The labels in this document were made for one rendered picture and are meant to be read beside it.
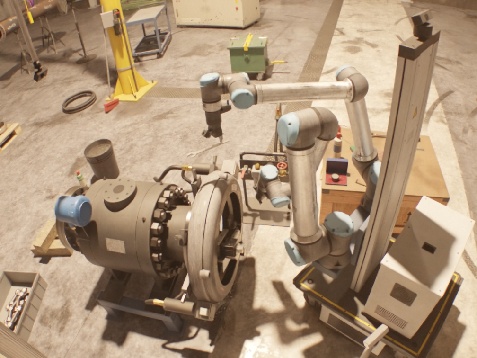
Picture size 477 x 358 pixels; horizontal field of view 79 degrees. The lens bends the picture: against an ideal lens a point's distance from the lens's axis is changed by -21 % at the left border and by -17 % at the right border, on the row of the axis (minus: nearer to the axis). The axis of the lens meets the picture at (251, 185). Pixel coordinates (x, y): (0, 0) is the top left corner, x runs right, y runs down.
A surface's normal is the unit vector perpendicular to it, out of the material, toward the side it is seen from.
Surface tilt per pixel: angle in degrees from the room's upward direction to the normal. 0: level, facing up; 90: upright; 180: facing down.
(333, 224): 5
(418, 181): 0
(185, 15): 90
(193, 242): 44
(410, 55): 90
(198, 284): 78
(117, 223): 36
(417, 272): 0
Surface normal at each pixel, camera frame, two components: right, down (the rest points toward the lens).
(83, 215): 0.98, 0.07
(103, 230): -0.18, -0.04
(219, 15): -0.46, 0.61
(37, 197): -0.07, -0.74
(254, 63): -0.12, 0.67
